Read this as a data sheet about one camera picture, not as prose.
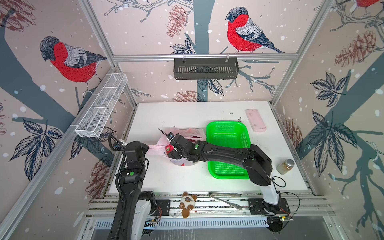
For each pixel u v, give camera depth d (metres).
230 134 1.02
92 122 0.71
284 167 0.80
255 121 1.07
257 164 0.49
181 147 0.62
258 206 0.74
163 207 0.73
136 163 0.57
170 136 0.72
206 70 1.06
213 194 0.79
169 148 0.78
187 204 0.73
